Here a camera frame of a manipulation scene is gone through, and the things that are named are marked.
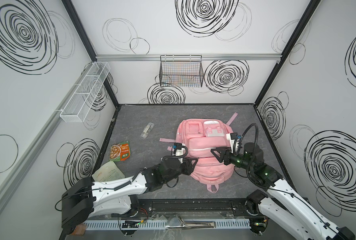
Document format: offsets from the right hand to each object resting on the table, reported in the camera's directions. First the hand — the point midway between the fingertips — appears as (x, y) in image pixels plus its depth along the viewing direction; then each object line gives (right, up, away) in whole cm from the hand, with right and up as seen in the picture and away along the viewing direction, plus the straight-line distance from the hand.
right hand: (212, 152), depth 72 cm
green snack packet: (-53, -5, +20) cm, 57 cm away
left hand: (-7, -5, +1) cm, 8 cm away
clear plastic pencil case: (-39, +7, +31) cm, 50 cm away
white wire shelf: (-66, +22, +1) cm, 70 cm away
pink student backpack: (-3, +5, +19) cm, 20 cm away
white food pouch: (-57, -14, +13) cm, 60 cm away
